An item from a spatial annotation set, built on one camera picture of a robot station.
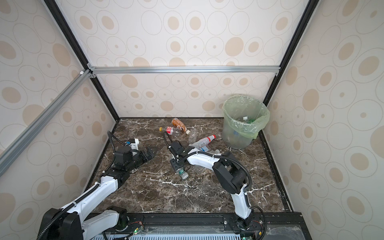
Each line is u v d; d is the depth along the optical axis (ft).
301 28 2.43
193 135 3.48
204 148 3.18
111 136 3.82
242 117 3.38
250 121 3.12
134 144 2.48
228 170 1.73
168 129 3.48
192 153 2.03
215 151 3.19
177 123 3.61
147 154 2.39
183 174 2.86
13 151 1.71
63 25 2.38
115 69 3.00
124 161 2.08
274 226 2.44
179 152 2.35
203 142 3.28
